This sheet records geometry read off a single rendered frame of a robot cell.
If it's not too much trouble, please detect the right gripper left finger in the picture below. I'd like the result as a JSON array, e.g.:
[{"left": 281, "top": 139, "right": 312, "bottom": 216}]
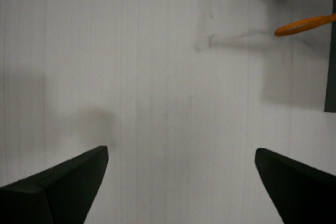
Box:
[{"left": 0, "top": 145, "right": 109, "bottom": 224}]

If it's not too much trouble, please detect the orange cable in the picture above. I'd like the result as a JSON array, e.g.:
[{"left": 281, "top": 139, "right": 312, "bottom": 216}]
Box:
[{"left": 274, "top": 13, "right": 336, "bottom": 37}]

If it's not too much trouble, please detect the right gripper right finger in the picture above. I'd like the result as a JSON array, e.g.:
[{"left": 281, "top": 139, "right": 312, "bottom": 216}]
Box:
[{"left": 254, "top": 148, "right": 336, "bottom": 224}]

